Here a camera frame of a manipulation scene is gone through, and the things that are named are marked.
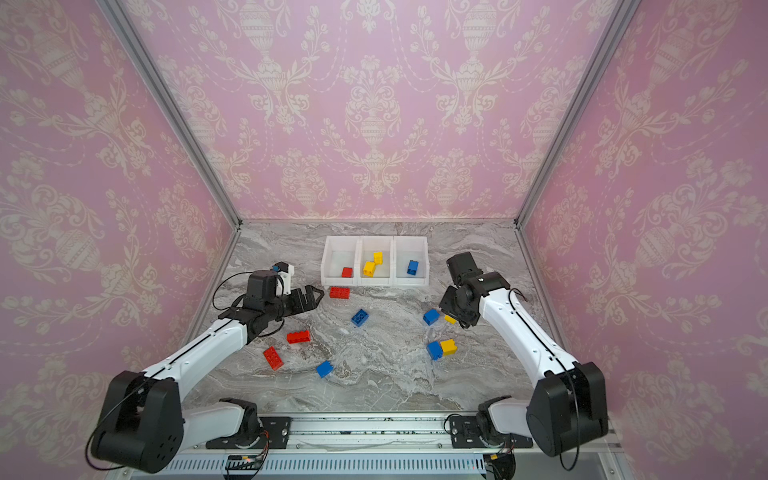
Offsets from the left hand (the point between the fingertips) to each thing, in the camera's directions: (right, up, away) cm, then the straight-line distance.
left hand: (313, 296), depth 87 cm
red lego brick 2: (-5, -13, +2) cm, 14 cm away
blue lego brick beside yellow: (+35, -15, -1) cm, 38 cm away
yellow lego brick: (+18, +11, +19) cm, 28 cm away
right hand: (+39, -3, -4) cm, 39 cm away
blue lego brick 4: (+35, -7, +7) cm, 37 cm away
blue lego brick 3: (+3, -20, -2) cm, 21 cm away
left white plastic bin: (+4, +13, +24) cm, 27 cm away
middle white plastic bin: (+20, +5, +16) cm, 27 cm away
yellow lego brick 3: (+38, -4, -11) cm, 39 cm away
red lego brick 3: (-11, -18, -1) cm, 21 cm away
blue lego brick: (+30, +7, +17) cm, 35 cm away
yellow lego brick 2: (+15, +7, +16) cm, 23 cm away
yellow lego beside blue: (+39, -15, -1) cm, 42 cm away
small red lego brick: (+7, +6, +17) cm, 19 cm away
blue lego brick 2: (+13, -8, +7) cm, 16 cm away
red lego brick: (+6, -1, +12) cm, 14 cm away
